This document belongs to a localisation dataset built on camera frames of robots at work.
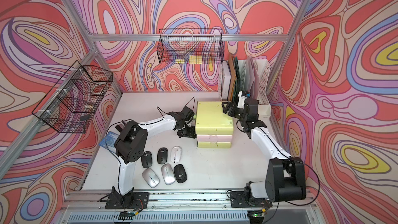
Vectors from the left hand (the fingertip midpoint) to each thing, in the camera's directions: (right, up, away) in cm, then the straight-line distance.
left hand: (195, 136), depth 95 cm
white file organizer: (+34, +37, -7) cm, 51 cm away
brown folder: (+21, +35, -11) cm, 42 cm away
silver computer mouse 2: (-13, -17, -15) cm, 26 cm away
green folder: (+25, +33, -9) cm, 42 cm away
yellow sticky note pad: (0, +47, -4) cm, 47 cm away
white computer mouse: (-10, -8, -9) cm, 16 cm away
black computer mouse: (-18, -9, -8) cm, 22 cm away
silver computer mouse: (-22, -18, -16) cm, 33 cm away
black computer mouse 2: (-7, -17, -15) cm, 23 cm away
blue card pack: (-52, -3, -2) cm, 52 cm away
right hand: (+19, +16, -8) cm, 26 cm away
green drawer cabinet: (+10, +8, -21) cm, 24 cm away
